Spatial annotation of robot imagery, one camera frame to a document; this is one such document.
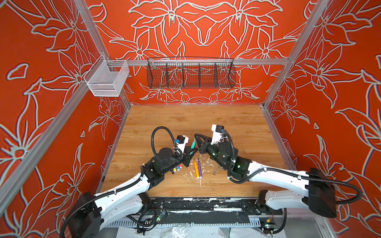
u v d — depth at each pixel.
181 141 0.62
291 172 0.46
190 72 0.97
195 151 0.71
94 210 0.40
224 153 0.52
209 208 0.74
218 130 0.62
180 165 0.65
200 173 0.84
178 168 0.85
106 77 0.93
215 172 0.84
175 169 0.85
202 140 0.68
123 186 0.49
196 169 0.85
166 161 0.56
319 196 0.39
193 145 0.70
